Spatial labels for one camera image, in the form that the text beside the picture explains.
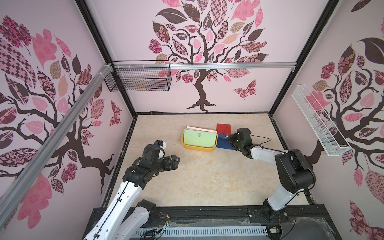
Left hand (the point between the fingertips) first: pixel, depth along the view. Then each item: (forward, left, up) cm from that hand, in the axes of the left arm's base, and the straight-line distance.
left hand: (171, 164), depth 75 cm
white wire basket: (+6, -81, +9) cm, 81 cm away
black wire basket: (+53, +24, +19) cm, 61 cm away
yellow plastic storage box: (+17, -14, -12) cm, 25 cm away
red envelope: (+36, -34, -16) cm, 52 cm away
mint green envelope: (+23, -15, -10) cm, 29 cm away
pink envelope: (+31, -17, -10) cm, 37 cm away
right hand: (+22, -33, -8) cm, 41 cm away
